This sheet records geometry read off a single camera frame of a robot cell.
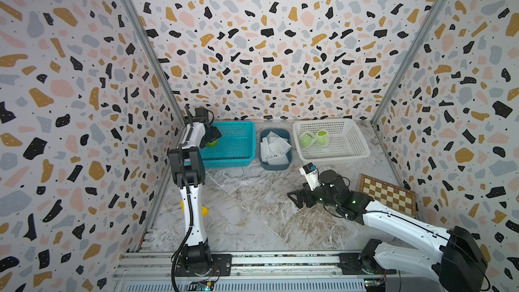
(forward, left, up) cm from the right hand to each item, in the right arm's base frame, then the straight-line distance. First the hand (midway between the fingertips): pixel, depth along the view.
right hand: (296, 190), depth 79 cm
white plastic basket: (+37, -30, -14) cm, 50 cm away
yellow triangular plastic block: (-4, +39, -12) cm, 40 cm away
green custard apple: (+31, -7, -6) cm, 32 cm away
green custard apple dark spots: (+29, +42, -8) cm, 52 cm away
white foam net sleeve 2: (+37, -16, -5) cm, 40 cm away
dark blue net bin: (+38, +4, -8) cm, 39 cm away
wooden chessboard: (+4, -46, -13) cm, 48 cm away
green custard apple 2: (+34, -16, -8) cm, 38 cm away
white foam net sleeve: (+34, -11, -7) cm, 37 cm away
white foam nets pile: (+27, +9, -9) cm, 30 cm away
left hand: (+35, +41, -8) cm, 55 cm away
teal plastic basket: (+33, +30, -13) cm, 46 cm away
